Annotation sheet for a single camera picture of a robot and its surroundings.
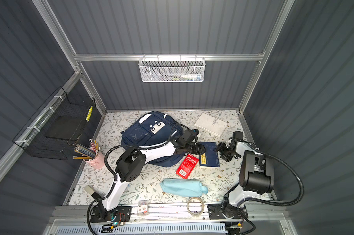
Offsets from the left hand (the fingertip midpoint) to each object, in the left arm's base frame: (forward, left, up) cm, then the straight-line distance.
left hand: (202, 148), depth 91 cm
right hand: (-2, -11, -4) cm, 12 cm away
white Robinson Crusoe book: (+23, -11, -4) cm, 25 cm away
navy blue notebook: (-5, -5, -4) cm, 8 cm away
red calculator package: (-9, +10, -5) cm, 15 cm away
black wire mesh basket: (+5, +79, +20) cm, 81 cm away
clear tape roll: (-31, +4, -5) cm, 32 cm away
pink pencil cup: (-6, +63, 0) cm, 64 cm away
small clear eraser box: (-30, +35, -5) cm, 46 cm away
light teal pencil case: (-22, +14, 0) cm, 26 cm away
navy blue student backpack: (+18, +32, 0) cm, 37 cm away
